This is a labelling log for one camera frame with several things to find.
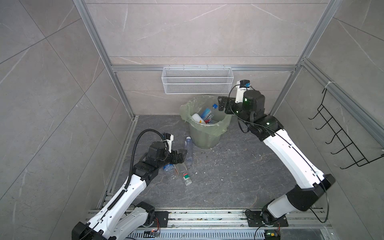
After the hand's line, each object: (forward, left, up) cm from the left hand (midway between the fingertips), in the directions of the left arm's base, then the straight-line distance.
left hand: (180, 148), depth 77 cm
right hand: (+13, -23, +22) cm, 35 cm away
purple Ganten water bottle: (+9, -4, -19) cm, 22 cm away
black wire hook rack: (-16, -73, +14) cm, 76 cm away
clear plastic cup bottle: (-3, +1, -18) cm, 19 cm away
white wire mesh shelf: (+49, +2, +9) cm, 50 cm away
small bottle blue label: (-3, +8, -17) cm, 19 cm away
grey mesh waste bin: (+13, -13, -12) cm, 22 cm away
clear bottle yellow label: (+21, -10, 0) cm, 24 cm away
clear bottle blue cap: (+25, -17, 0) cm, 31 cm away
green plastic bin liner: (+9, -20, +7) cm, 23 cm away
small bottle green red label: (-10, -3, -17) cm, 20 cm away
